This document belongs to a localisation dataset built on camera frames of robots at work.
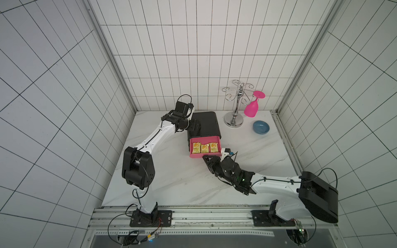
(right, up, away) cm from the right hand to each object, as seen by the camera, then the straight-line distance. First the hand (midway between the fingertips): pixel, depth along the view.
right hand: (197, 161), depth 76 cm
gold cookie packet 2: (+9, +6, +7) cm, 13 cm away
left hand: (-3, +17, +12) cm, 21 cm away
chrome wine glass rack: (+27, +22, +37) cm, 51 cm away
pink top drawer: (+5, +9, +9) cm, 14 cm away
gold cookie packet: (0, +6, +7) cm, 9 cm away
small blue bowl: (+45, +17, +31) cm, 57 cm away
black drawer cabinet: (+7, +19, +10) cm, 22 cm away
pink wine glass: (+35, +28, +20) cm, 49 cm away
